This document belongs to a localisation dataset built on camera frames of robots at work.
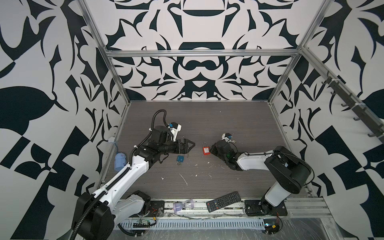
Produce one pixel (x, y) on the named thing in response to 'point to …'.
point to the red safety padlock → (206, 149)
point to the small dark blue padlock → (180, 159)
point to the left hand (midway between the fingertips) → (189, 141)
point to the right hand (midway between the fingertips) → (210, 145)
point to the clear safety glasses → (178, 206)
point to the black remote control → (223, 201)
